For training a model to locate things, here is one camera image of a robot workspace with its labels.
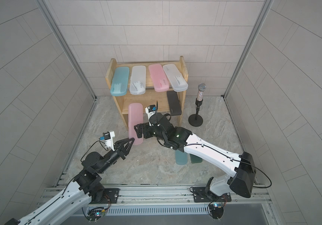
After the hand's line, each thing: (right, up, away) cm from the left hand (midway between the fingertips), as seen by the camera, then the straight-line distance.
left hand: (135, 140), depth 69 cm
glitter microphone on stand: (+37, +7, +32) cm, 49 cm away
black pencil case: (+20, +19, +15) cm, 31 cm away
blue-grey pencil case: (+24, -15, +16) cm, 33 cm away
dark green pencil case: (+32, -15, +14) cm, 38 cm away
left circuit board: (-19, -34, -3) cm, 39 cm away
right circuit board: (+40, -34, -1) cm, 53 cm away
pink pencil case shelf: (0, +12, +1) cm, 12 cm away
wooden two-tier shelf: (+4, +23, +20) cm, 31 cm away
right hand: (+3, +7, +1) cm, 7 cm away
